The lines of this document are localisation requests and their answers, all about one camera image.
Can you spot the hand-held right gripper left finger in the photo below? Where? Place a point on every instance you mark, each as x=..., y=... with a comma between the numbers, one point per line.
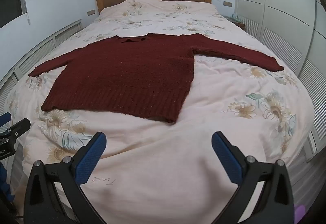
x=90, y=158

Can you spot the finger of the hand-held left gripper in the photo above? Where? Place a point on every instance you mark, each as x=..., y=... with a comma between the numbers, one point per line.
x=20, y=127
x=4, y=119

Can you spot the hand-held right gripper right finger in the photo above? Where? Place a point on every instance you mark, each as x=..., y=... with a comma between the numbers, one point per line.
x=226, y=158

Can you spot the dark red knit sweater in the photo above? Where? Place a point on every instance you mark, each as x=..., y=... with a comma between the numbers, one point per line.
x=122, y=76

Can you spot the wooden nightstand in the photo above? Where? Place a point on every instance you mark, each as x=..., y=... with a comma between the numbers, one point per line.
x=238, y=24

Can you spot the white wardrobe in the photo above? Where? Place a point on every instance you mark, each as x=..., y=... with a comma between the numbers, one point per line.
x=280, y=10

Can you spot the wall socket plate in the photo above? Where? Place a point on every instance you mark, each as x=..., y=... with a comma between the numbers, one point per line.
x=91, y=12
x=227, y=3

